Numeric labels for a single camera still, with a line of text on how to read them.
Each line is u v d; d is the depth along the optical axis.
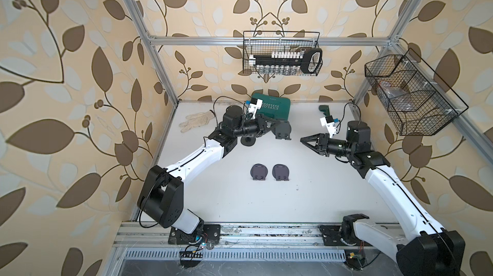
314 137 0.69
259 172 0.91
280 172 0.92
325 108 1.16
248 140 1.02
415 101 0.74
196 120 1.11
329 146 0.65
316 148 0.66
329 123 0.69
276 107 1.12
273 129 0.72
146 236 0.75
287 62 0.84
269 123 0.72
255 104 0.72
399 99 0.70
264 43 0.91
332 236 0.74
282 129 0.73
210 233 0.74
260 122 0.67
